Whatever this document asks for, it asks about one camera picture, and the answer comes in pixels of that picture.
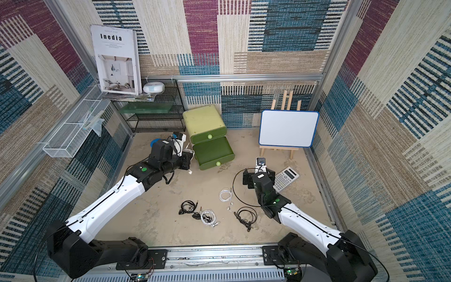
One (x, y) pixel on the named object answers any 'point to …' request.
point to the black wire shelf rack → (164, 114)
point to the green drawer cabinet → (207, 131)
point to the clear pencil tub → (154, 140)
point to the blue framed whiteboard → (288, 127)
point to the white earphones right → (229, 192)
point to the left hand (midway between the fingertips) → (192, 153)
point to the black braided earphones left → (188, 206)
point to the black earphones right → (246, 215)
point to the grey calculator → (284, 178)
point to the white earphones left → (208, 217)
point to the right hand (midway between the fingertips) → (256, 168)
